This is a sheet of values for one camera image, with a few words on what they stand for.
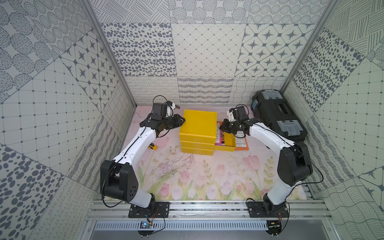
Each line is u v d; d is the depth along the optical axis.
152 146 0.95
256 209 0.73
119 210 0.75
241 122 0.69
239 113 0.71
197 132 0.76
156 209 0.73
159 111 0.64
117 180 0.42
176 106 1.19
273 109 0.96
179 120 0.78
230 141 0.90
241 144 0.98
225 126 0.80
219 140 0.86
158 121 0.62
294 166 0.47
